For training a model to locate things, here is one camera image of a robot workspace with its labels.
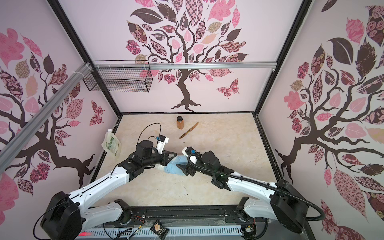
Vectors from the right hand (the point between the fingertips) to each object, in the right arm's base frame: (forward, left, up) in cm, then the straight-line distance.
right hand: (181, 157), depth 75 cm
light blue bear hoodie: (-3, +6, -6) cm, 9 cm away
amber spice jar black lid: (+35, +4, -13) cm, 37 cm away
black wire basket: (+73, +55, -1) cm, 91 cm away
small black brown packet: (-30, +11, -17) cm, 36 cm away
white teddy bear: (-1, +12, -10) cm, 16 cm away
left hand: (+2, +3, -4) cm, 5 cm away
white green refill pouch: (+14, +45, -8) cm, 48 cm away
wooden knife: (+31, 0, -20) cm, 37 cm away
